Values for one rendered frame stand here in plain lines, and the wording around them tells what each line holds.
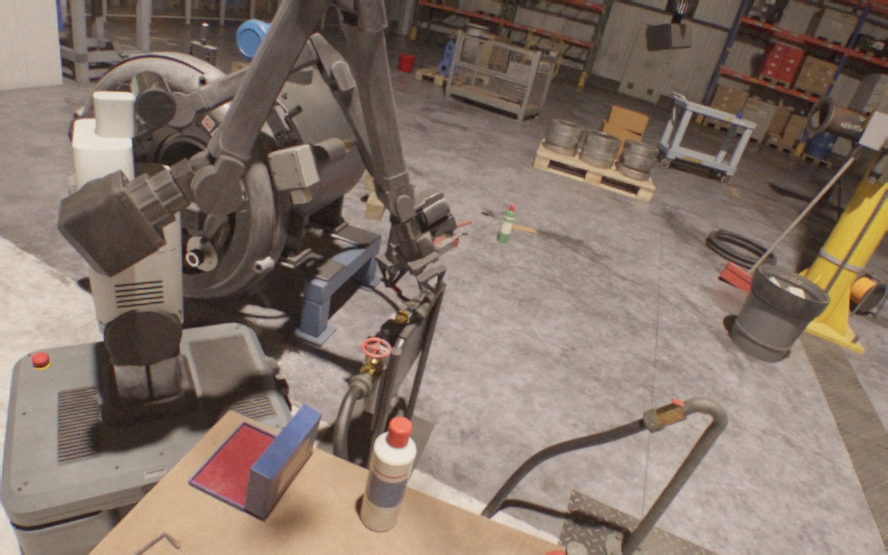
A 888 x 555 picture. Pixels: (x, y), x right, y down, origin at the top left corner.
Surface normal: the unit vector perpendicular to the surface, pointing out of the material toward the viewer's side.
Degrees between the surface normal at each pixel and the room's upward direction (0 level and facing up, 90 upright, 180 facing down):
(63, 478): 0
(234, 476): 0
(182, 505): 0
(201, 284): 90
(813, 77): 90
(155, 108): 90
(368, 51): 96
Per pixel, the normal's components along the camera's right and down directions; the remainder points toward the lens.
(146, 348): 0.51, 0.52
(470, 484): 0.22, -0.84
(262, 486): -0.29, 0.43
